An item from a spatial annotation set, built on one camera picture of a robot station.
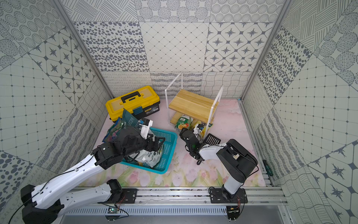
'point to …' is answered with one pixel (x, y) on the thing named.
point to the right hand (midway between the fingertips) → (184, 131)
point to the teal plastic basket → (168, 148)
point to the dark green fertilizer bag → (129, 118)
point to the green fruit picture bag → (184, 122)
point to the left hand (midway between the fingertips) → (159, 134)
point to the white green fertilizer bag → (150, 157)
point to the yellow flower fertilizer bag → (203, 131)
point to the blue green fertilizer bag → (110, 136)
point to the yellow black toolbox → (141, 102)
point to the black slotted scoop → (210, 139)
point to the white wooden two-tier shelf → (180, 102)
